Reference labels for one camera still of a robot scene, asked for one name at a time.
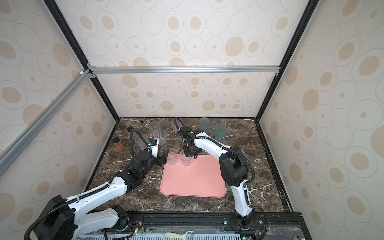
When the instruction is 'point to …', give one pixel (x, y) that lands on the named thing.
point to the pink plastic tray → (202, 179)
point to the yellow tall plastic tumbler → (192, 123)
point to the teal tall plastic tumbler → (220, 131)
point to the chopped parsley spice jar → (129, 130)
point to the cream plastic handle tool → (180, 236)
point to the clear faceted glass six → (174, 125)
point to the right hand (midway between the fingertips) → (191, 153)
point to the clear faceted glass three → (140, 142)
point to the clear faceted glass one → (186, 161)
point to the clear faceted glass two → (155, 127)
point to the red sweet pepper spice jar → (119, 143)
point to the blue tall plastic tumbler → (204, 123)
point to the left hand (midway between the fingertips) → (167, 146)
